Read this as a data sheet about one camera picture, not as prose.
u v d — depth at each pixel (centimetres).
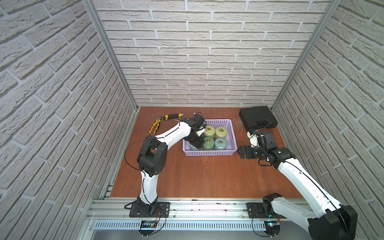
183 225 77
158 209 73
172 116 114
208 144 90
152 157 51
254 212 73
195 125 68
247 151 70
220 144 90
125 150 97
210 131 95
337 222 37
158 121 110
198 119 75
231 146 95
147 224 73
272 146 60
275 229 70
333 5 69
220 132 95
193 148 85
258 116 110
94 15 72
